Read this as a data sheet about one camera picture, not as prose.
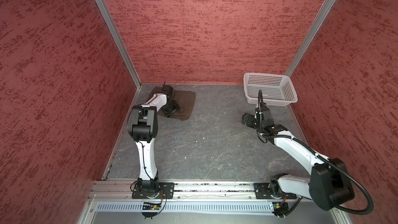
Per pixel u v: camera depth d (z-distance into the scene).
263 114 0.65
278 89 1.18
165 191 0.74
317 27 0.87
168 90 0.88
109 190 0.76
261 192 0.74
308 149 0.48
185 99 1.07
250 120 0.80
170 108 0.90
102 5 0.79
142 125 0.57
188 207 0.77
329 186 0.40
